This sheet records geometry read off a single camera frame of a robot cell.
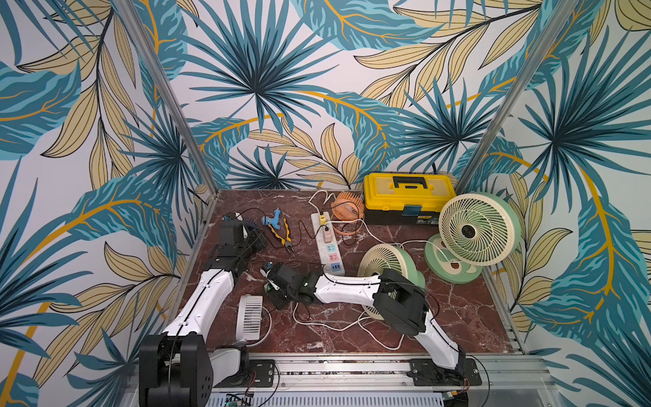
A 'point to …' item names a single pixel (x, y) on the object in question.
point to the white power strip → (330, 252)
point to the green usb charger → (267, 287)
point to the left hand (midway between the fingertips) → (261, 236)
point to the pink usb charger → (327, 236)
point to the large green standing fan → (477, 230)
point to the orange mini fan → (347, 212)
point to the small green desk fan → (391, 257)
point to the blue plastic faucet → (273, 220)
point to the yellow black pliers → (287, 242)
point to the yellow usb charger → (323, 220)
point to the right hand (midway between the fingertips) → (271, 292)
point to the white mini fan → (248, 320)
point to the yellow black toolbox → (406, 197)
